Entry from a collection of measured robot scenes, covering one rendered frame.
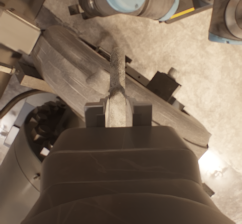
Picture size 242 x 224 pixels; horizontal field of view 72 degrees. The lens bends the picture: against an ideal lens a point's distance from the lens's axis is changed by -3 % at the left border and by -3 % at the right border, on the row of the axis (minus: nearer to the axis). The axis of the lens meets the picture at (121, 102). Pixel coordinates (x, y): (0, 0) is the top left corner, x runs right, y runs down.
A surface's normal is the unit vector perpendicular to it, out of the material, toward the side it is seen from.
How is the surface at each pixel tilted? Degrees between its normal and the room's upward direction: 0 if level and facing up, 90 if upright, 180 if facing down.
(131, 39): 0
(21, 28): 22
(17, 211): 27
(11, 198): 37
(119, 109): 4
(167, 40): 0
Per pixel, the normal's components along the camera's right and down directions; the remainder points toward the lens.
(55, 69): -0.43, -0.08
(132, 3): 0.43, 0.28
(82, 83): -0.26, 0.06
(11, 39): 0.40, 0.50
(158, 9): 0.37, 0.80
